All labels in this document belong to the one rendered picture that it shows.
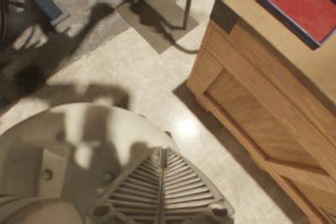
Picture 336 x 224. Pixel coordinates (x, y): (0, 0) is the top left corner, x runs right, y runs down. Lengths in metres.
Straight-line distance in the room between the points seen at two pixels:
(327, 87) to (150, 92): 0.60
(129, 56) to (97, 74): 0.20
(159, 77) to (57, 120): 0.49
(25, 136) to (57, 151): 0.08
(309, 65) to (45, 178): 0.61
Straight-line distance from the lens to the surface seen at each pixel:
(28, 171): 0.50
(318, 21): 0.37
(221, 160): 0.71
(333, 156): 0.43
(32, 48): 1.13
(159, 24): 0.90
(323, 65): 0.33
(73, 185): 0.45
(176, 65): 0.75
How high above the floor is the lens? 0.65
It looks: 80 degrees down
